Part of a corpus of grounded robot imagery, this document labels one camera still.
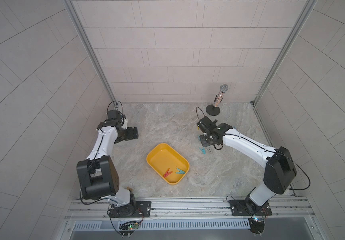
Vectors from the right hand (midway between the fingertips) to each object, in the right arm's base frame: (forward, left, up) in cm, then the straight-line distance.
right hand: (204, 140), depth 86 cm
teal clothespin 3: (-14, +15, -8) cm, 22 cm away
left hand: (+6, +42, +3) cm, 43 cm away
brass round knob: (-22, +42, -7) cm, 48 cm away
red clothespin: (-15, +23, -7) cm, 28 cm away
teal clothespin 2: (-4, +5, +10) cm, 12 cm away
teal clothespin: (-2, +1, -8) cm, 8 cm away
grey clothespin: (-3, -4, -8) cm, 10 cm away
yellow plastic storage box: (-8, +21, -10) cm, 25 cm away
